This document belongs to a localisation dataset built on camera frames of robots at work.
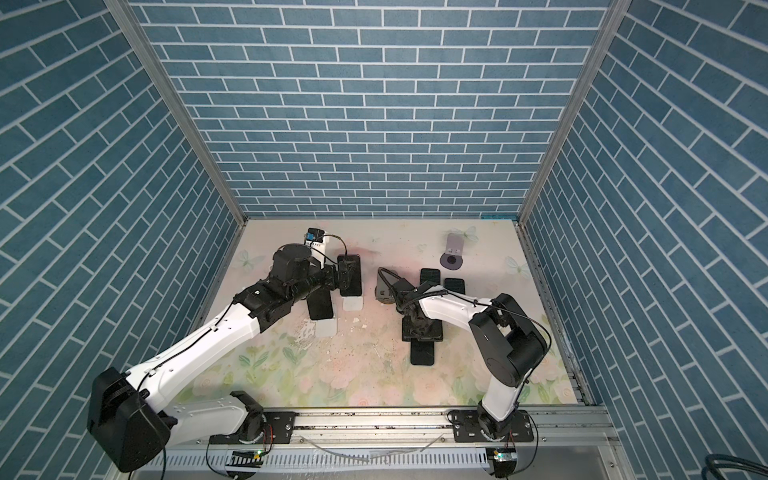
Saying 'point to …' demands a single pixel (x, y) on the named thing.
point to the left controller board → (244, 464)
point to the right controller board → (504, 460)
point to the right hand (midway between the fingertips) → (420, 341)
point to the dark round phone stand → (384, 291)
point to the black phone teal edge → (456, 284)
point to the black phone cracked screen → (432, 275)
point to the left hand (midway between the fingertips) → (349, 263)
